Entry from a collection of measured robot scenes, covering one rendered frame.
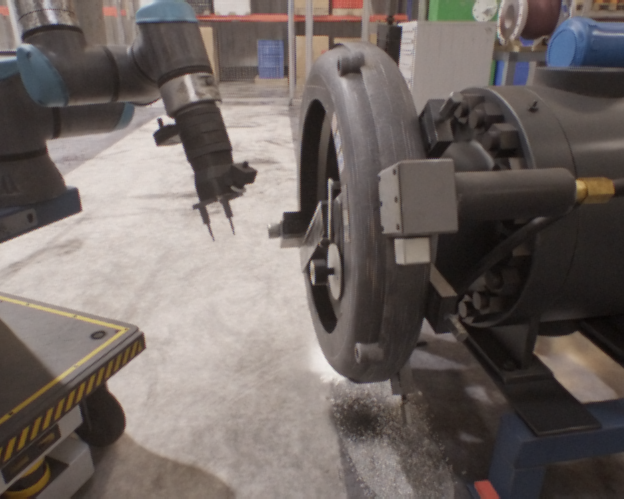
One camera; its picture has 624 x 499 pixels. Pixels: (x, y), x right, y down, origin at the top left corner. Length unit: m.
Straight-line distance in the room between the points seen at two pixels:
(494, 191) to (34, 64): 0.69
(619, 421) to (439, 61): 4.06
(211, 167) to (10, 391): 0.67
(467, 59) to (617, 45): 3.48
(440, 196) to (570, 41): 0.92
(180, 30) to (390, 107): 0.35
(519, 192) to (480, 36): 4.30
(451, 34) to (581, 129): 3.88
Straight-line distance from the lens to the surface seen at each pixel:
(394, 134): 0.81
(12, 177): 1.13
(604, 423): 1.24
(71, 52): 0.87
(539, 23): 5.32
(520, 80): 8.59
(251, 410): 1.48
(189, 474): 1.35
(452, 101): 0.77
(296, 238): 1.24
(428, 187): 0.70
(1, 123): 1.12
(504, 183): 0.76
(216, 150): 0.77
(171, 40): 0.81
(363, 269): 0.81
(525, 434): 1.14
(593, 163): 1.09
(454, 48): 4.95
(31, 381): 1.21
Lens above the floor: 0.98
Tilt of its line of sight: 23 degrees down
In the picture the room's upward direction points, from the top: straight up
